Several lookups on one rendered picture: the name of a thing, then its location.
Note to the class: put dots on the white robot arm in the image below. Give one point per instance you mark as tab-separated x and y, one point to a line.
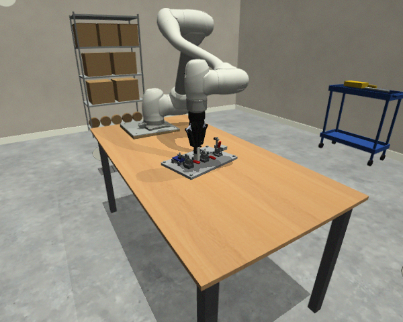
194	65

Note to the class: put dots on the blue rectangular plate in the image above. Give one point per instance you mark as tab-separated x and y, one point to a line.
178	160

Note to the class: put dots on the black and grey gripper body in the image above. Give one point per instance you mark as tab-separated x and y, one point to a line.
194	119

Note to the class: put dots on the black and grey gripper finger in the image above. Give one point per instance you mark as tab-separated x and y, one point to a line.
201	135
193	140

